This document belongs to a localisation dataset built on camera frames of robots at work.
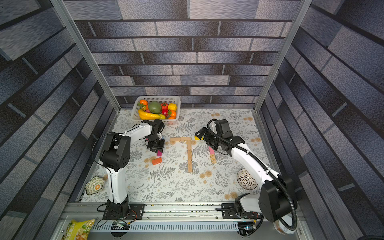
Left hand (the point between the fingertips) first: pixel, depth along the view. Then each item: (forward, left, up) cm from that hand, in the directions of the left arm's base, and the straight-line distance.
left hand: (162, 150), depth 96 cm
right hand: (0, -24, +17) cm, 30 cm away
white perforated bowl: (-19, -51, +1) cm, 55 cm away
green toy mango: (+30, +9, +9) cm, 33 cm away
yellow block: (+9, -23, +1) cm, 25 cm away
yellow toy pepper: (+35, -4, +6) cm, 36 cm away
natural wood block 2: (+9, -15, +1) cm, 18 cm away
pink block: (-1, -33, 0) cm, 33 cm away
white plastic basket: (+40, -6, +8) cm, 42 cm away
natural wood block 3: (-11, -19, 0) cm, 22 cm away
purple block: (-3, +2, -1) cm, 3 cm away
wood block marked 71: (-3, -18, -1) cm, 19 cm away
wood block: (+4, -18, 0) cm, 18 cm away
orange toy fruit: (+38, +19, +8) cm, 43 cm away
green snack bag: (-43, +31, +3) cm, 53 cm away
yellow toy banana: (+23, +14, +8) cm, 29 cm away
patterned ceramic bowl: (-23, +35, 0) cm, 41 cm away
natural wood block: (+8, -6, 0) cm, 10 cm away
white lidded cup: (-42, -61, +5) cm, 74 cm away
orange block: (-7, +3, -1) cm, 8 cm away
